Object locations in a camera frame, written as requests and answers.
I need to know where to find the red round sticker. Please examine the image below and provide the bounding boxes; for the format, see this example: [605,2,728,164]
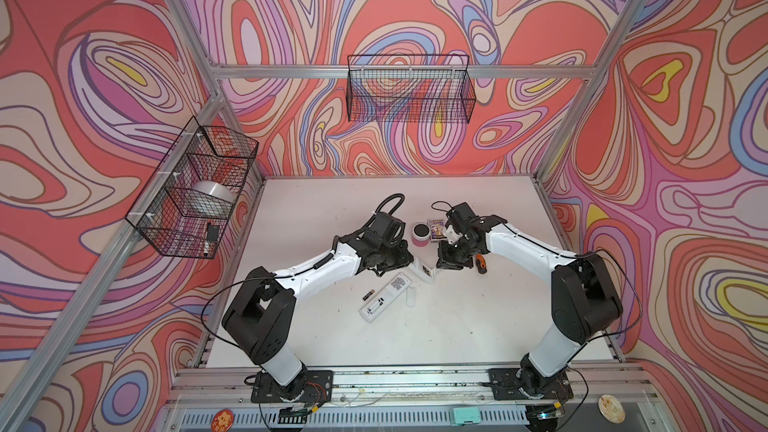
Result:
[210,409,235,432]

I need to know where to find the orange handled screwdriver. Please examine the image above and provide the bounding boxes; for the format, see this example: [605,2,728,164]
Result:
[475,254,488,275]

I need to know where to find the beige round disc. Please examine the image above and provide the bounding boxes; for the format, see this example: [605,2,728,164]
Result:
[598,394,626,424]

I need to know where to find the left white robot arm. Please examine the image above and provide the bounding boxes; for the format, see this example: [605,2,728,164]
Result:
[221,211,414,392]

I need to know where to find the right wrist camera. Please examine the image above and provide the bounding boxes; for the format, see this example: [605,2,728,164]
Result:
[444,222,463,244]

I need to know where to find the black wire basket back wall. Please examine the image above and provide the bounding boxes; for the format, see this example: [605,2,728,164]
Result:
[346,52,476,124]

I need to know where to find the pink round speaker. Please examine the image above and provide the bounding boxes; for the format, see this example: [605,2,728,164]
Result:
[411,223,431,247]

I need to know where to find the black wire basket wall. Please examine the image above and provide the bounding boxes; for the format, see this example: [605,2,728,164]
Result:
[126,118,259,260]
[346,52,476,124]

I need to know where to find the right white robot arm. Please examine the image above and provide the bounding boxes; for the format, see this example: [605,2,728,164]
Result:
[437,202,623,396]

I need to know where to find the small purple card box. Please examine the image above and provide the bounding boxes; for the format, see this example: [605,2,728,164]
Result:
[426,219,447,242]

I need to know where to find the black wire basket left wall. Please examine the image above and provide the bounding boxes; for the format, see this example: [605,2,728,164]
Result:
[126,118,259,260]

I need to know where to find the green box on rail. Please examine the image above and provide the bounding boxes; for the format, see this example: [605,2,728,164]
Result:
[450,407,482,426]

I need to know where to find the silver tape roll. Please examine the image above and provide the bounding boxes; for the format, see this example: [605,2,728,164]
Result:
[186,180,235,219]

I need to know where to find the white remote with back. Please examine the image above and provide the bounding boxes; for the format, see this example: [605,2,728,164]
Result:
[359,273,412,323]

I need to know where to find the white remote with coloured buttons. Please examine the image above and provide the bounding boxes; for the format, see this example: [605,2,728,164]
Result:
[408,258,435,284]

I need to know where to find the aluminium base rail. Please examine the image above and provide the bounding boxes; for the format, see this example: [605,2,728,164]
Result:
[167,361,660,406]

